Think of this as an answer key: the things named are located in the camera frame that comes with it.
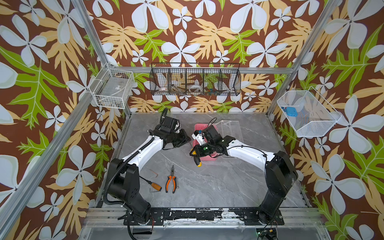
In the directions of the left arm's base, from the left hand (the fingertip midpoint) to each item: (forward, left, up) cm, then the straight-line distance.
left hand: (191, 137), depth 85 cm
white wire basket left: (+23, +47, +16) cm, 54 cm away
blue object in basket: (+13, -59, +9) cm, 61 cm away
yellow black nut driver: (-12, -3, -4) cm, 13 cm away
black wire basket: (+38, 0, +13) cm, 40 cm away
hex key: (-14, +22, -18) cm, 32 cm away
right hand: (-9, +1, -4) cm, 10 cm away
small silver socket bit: (-23, +8, -17) cm, 29 cm away
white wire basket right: (+9, -66, +11) cm, 67 cm away
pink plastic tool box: (-14, -11, +3) cm, 18 cm away
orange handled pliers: (-18, +12, -16) cm, 27 cm away
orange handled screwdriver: (-22, +22, -17) cm, 35 cm away
